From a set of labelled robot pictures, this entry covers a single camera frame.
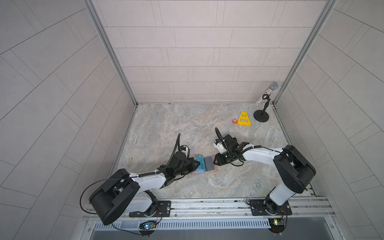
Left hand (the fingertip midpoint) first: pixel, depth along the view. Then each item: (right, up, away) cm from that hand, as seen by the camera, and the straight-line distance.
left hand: (203, 164), depth 83 cm
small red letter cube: (+24, +23, +22) cm, 40 cm away
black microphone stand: (+43, +27, +25) cm, 57 cm away
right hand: (+8, -1, +5) cm, 9 cm away
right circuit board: (+34, -23, -15) cm, 43 cm away
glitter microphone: (+42, +45, +5) cm, 62 cm away
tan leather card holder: (+7, -4, 0) cm, 8 cm away
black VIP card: (+3, 0, +2) cm, 4 cm away
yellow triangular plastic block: (+30, +24, +24) cm, 45 cm away
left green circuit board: (-25, -21, -18) cm, 37 cm away
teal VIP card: (-1, -2, -1) cm, 2 cm away
